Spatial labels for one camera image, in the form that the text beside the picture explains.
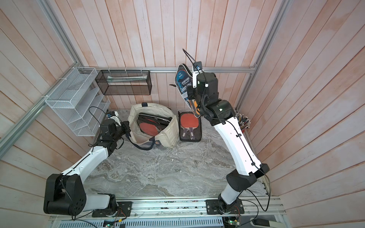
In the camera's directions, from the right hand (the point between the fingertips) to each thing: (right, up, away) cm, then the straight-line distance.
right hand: (194, 80), depth 64 cm
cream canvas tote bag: (-13, -29, +24) cm, 40 cm away
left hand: (-38, -20, +23) cm, 48 cm away
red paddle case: (+1, -23, +43) cm, 48 cm away
